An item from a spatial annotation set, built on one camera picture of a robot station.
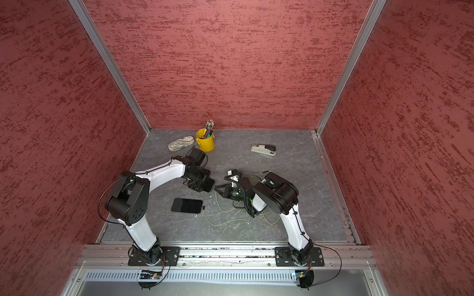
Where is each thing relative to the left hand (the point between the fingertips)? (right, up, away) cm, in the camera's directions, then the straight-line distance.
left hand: (208, 184), depth 92 cm
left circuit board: (-21, -33, -19) cm, 44 cm away
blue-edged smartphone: (0, +1, -7) cm, 7 cm away
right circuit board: (+41, -32, -20) cm, 56 cm away
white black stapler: (+33, +17, +15) cm, 40 cm away
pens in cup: (-2, +30, +9) cm, 31 cm away
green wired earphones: (-1, -12, -5) cm, 13 cm away
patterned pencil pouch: (-20, +21, +18) cm, 34 cm away
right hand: (+3, -4, -1) cm, 5 cm away
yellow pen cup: (-4, +21, +14) cm, 25 cm away
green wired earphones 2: (+30, +5, +9) cm, 32 cm away
